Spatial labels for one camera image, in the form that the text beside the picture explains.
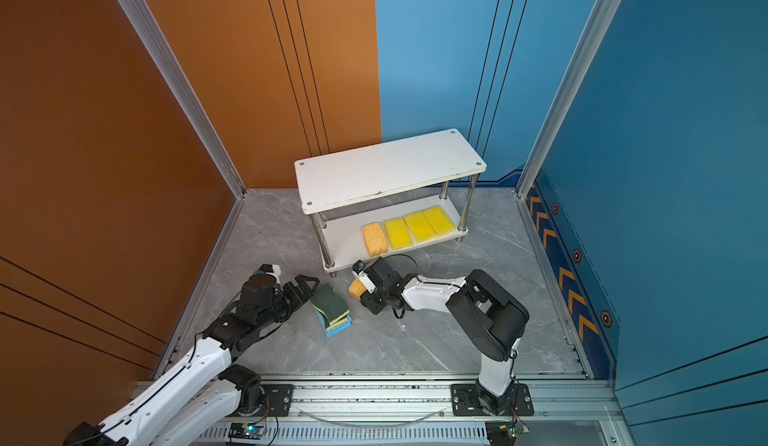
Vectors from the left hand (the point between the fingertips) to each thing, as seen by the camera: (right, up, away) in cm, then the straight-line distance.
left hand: (313, 286), depth 82 cm
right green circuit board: (+48, -32, -12) cm, 59 cm away
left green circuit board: (-13, -32, -11) cm, 36 cm away
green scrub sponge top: (+4, -5, +2) cm, 7 cm away
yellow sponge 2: (+31, +16, +17) cm, 39 cm away
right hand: (+14, -6, +9) cm, 18 cm away
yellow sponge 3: (+38, +18, +20) cm, 46 cm away
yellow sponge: (+24, +13, +16) cm, 32 cm away
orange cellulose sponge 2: (+16, +12, +12) cm, 24 cm away
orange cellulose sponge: (+11, -3, +8) cm, 14 cm away
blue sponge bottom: (+6, -12, +1) cm, 14 cm away
